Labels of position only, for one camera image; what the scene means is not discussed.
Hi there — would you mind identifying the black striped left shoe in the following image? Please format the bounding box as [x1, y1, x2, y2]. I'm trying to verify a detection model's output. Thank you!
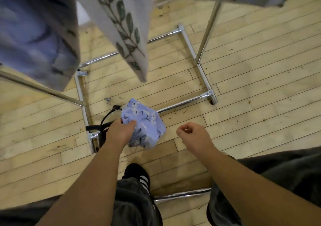
[121, 163, 151, 196]

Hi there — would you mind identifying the person's left hand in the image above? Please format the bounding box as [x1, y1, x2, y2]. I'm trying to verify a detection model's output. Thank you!
[105, 119, 137, 151]

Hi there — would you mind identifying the chrome clothes rack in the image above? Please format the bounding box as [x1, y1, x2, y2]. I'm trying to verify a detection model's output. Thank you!
[0, 1, 222, 155]

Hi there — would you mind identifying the chrome chair frame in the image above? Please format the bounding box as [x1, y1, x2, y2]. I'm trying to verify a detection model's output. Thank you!
[153, 188, 212, 202]

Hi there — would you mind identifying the person's right hand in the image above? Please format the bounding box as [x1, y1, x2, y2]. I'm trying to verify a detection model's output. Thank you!
[176, 122, 217, 159]

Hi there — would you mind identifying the person's right forearm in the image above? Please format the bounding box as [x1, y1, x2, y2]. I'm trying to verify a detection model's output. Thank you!
[200, 150, 321, 226]

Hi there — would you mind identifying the blue floral bag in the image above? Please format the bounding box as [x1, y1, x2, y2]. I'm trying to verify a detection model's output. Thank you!
[121, 98, 167, 149]

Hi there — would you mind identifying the person's left forearm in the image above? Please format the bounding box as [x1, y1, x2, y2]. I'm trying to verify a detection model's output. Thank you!
[36, 143, 126, 226]

